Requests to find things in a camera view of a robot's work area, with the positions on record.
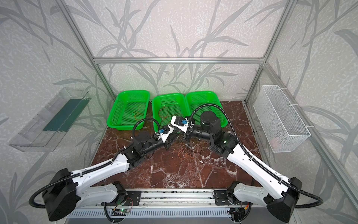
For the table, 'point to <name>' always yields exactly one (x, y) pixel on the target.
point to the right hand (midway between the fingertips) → (172, 119)
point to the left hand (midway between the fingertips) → (180, 129)
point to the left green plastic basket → (129, 107)
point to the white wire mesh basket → (282, 127)
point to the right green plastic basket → (194, 99)
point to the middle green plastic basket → (165, 106)
